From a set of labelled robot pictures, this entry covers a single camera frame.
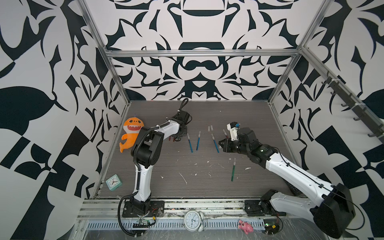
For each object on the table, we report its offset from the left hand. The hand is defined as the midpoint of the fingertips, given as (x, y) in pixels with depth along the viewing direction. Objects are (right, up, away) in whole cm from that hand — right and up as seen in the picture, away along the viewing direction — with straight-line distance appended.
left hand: (178, 130), depth 102 cm
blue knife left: (+7, -5, -3) cm, 9 cm away
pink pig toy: (+33, -40, -34) cm, 63 cm away
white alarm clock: (+10, -38, -35) cm, 52 cm away
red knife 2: (-2, -5, -8) cm, 10 cm away
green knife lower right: (+33, -22, -15) cm, 42 cm away
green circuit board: (+46, -42, -32) cm, 70 cm away
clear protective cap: (+23, +1, +2) cm, 23 cm away
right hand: (+23, -4, -23) cm, 33 cm away
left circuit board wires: (-14, -42, -30) cm, 53 cm away
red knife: (-6, -5, -3) cm, 8 cm away
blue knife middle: (+13, -6, -3) cm, 15 cm away
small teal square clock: (-32, -26, -21) cm, 47 cm away
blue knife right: (+23, -5, -3) cm, 24 cm away
